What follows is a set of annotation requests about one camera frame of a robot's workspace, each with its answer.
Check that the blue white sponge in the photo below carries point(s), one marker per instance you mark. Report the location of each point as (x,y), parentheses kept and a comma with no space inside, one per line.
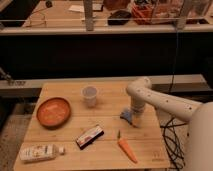
(126,115)

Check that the black white snack box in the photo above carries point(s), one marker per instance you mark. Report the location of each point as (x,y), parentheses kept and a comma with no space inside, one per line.
(89,136)

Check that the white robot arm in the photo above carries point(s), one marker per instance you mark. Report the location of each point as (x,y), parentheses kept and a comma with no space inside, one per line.
(199,151)

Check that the orange wooden bowl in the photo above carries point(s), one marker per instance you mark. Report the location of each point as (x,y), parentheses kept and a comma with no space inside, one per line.
(53,112)

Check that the orange crate on shelf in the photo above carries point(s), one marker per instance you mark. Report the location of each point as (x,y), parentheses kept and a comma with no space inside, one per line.
(141,15)

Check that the translucent plastic cup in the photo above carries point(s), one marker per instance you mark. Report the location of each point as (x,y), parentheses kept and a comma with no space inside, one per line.
(89,94)

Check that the black tray on shelf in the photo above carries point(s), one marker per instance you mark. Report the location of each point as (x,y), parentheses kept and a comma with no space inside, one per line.
(119,17)

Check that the clear plastic bottle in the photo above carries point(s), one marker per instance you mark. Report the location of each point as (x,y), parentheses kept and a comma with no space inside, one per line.
(40,153)

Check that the orange toy carrot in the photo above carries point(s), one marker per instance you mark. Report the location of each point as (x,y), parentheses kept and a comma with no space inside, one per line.
(123,144)

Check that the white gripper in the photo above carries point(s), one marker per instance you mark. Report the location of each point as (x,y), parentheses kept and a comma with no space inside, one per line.
(137,108)

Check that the white paper sheet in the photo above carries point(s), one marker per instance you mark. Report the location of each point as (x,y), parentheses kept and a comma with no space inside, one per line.
(76,8)

